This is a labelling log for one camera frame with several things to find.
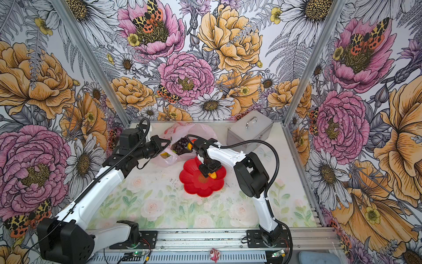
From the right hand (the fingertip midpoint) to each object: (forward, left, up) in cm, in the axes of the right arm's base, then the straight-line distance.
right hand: (212, 176), depth 91 cm
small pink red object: (-35, 0, +1) cm, 35 cm away
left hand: (+5, +19, +21) cm, 29 cm away
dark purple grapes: (+19, +19, +2) cm, 28 cm away
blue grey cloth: (-37, -42, -1) cm, 56 cm away
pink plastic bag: (+15, +8, +19) cm, 26 cm away
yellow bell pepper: (0, +20, +21) cm, 29 cm away
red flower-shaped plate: (-1, +10, -4) cm, 11 cm away
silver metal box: (+26, -26, +11) cm, 38 cm away
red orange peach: (+21, +14, 0) cm, 26 cm away
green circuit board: (-35, -28, -5) cm, 45 cm away
